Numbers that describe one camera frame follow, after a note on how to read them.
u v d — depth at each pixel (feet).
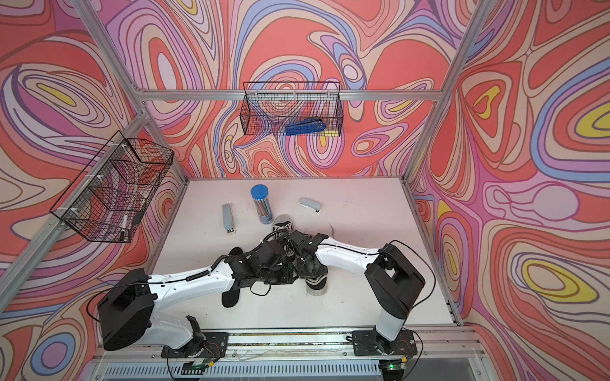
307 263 2.06
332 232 3.29
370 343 2.41
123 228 2.08
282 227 3.16
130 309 1.36
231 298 2.69
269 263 2.11
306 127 2.98
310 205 3.46
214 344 2.40
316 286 2.61
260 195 2.91
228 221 3.26
